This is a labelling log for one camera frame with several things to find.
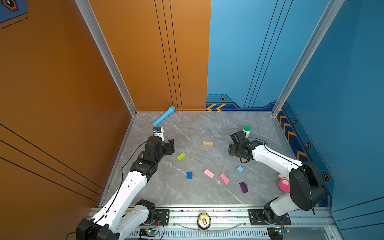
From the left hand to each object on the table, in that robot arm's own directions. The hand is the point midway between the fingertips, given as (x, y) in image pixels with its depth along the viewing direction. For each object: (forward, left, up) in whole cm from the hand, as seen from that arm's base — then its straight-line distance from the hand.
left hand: (168, 139), depth 80 cm
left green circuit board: (-39, +7, -21) cm, 45 cm away
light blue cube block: (-9, -41, -17) cm, 45 cm away
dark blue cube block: (-12, -11, -20) cm, 26 cm away
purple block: (-19, -42, -20) cm, 50 cm away
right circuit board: (-38, -56, -19) cm, 70 cm away
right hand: (+1, -38, -13) cm, 40 cm away
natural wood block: (+10, -23, -18) cm, 31 cm away
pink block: (-14, -32, -18) cm, 39 cm away
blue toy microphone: (+35, +10, -18) cm, 40 cm away
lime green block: (0, -6, -19) cm, 20 cm away
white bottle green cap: (+16, -49, -10) cm, 52 cm away
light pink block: (-11, -23, -19) cm, 32 cm away
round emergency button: (-36, -19, -9) cm, 42 cm away
